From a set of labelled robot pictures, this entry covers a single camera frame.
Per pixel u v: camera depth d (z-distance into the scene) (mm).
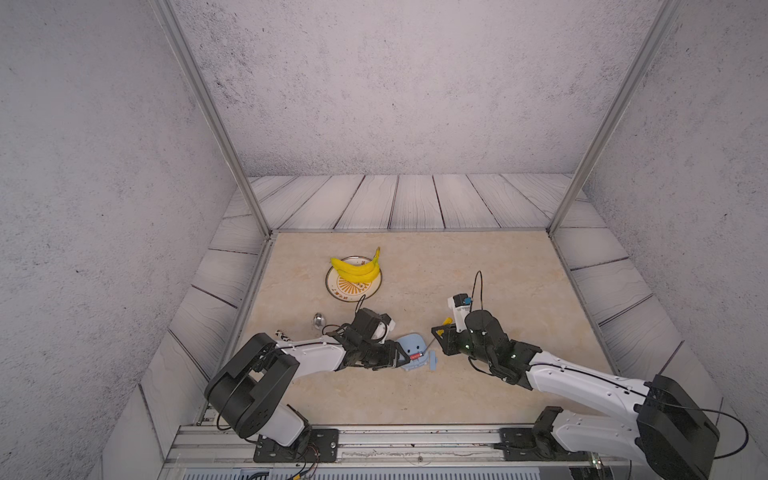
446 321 774
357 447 743
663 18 711
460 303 727
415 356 848
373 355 757
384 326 744
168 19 705
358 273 1022
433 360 867
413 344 867
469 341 650
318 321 936
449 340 713
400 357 814
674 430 404
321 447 729
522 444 726
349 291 1020
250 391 437
